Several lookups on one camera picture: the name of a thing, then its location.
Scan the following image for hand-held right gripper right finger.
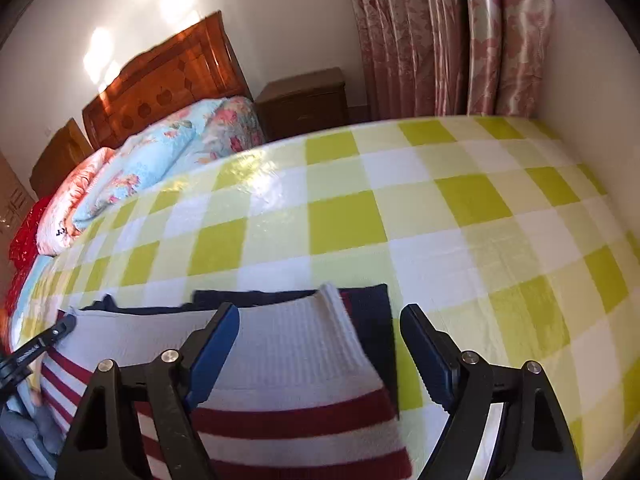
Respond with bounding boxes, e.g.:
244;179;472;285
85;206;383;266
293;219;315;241
400;304;583;480

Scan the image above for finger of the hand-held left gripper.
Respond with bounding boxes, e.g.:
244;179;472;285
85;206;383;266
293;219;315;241
41;312;77;351

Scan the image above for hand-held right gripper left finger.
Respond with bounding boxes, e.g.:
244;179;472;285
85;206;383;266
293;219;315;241
55;302;241;480

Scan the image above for red white navy striped sweater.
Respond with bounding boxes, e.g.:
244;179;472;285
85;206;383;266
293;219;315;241
37;282;413;480

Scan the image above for light blue cloud pillow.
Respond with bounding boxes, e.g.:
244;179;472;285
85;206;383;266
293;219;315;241
10;255;56;341

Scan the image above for grey cloth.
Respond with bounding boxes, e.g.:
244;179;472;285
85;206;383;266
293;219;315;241
0;400;68;466

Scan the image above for red patterned blanket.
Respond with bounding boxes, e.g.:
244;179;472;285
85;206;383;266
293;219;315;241
5;196;53;311

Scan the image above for pink floral quilt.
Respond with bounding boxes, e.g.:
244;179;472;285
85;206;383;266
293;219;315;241
36;147;117;256

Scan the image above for light wooden wardrobe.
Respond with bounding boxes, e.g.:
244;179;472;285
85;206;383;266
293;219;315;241
0;152;26;261

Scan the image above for yellow green checked blanket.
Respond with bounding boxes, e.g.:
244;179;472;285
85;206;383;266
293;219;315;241
7;115;640;480

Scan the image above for small plain wooden headboard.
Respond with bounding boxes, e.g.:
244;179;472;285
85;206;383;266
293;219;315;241
29;117;94;198

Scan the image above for light blue floral quilt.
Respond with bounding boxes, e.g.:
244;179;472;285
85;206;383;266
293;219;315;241
71;99;223;233

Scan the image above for dark wooden nightstand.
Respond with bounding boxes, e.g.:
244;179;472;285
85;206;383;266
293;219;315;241
254;66;351;142

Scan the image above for large carved wooden headboard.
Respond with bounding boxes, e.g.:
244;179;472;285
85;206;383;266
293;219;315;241
81;10;253;151

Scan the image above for pink floral curtain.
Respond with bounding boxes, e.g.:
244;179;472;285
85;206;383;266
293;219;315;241
342;0;556;122

